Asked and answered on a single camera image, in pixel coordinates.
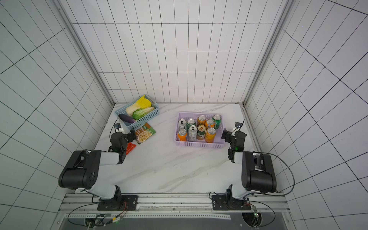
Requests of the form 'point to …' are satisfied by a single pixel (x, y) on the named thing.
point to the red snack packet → (130, 147)
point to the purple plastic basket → (219, 138)
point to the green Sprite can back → (217, 119)
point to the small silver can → (182, 123)
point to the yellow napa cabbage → (142, 103)
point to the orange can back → (201, 120)
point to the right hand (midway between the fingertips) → (227, 127)
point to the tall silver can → (192, 133)
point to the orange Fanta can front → (182, 135)
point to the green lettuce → (139, 113)
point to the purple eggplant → (126, 118)
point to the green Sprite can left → (190, 121)
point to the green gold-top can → (201, 131)
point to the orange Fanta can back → (209, 123)
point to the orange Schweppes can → (210, 135)
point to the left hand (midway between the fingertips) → (126, 131)
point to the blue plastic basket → (131, 126)
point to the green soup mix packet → (143, 134)
